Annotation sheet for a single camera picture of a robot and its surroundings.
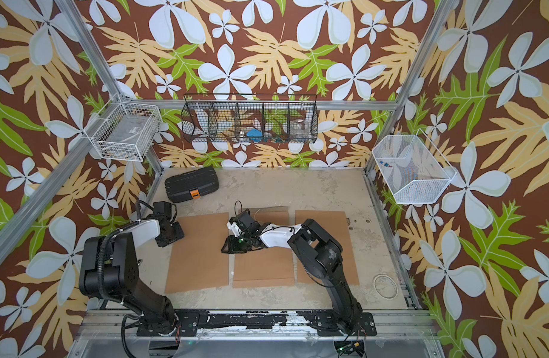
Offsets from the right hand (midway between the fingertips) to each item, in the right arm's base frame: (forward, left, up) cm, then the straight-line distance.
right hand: (224, 250), depth 90 cm
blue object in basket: (+40, -13, +27) cm, 50 cm away
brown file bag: (-6, -17, -3) cm, 18 cm away
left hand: (+8, +22, -1) cm, 23 cm away
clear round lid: (-13, -63, -3) cm, 64 cm away
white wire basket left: (+35, +39, +33) cm, 62 cm away
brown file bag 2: (-4, +11, -2) cm, 12 cm away
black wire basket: (+49, -10, +30) cm, 58 cm away
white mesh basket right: (+21, -75, +24) cm, 81 cm away
